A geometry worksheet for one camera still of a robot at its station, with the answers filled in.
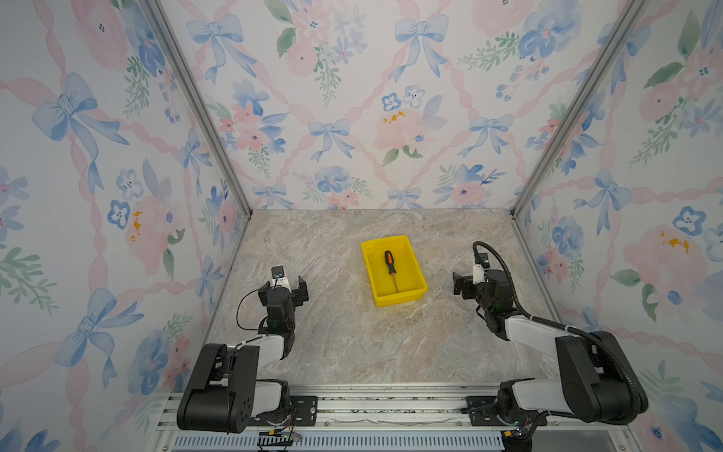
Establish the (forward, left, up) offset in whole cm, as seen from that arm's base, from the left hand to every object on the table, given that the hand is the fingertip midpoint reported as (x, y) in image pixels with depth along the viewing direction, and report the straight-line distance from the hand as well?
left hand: (285, 277), depth 89 cm
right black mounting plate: (-35, -56, -8) cm, 67 cm away
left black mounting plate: (-35, -9, -10) cm, 38 cm away
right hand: (+4, -59, -1) cm, 60 cm away
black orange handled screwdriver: (+12, -34, -8) cm, 37 cm away
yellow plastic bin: (+4, -41, -7) cm, 42 cm away
